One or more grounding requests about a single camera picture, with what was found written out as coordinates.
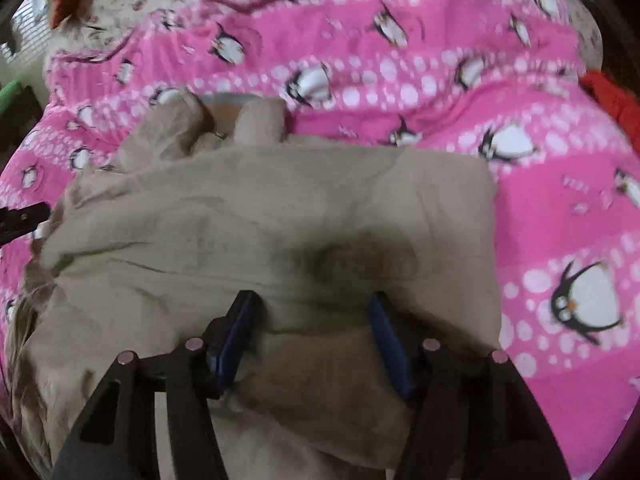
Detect beige jacket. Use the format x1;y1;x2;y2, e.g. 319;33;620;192
6;91;500;479

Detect pink penguin blanket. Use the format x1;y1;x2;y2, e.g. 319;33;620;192
1;0;639;478

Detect green plastic basin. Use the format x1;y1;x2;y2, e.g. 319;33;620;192
0;80;23;115

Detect red cloth right side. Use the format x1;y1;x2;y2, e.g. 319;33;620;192
579;70;640;154

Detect dark wooden nightstand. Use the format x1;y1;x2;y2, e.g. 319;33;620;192
0;86;43;169

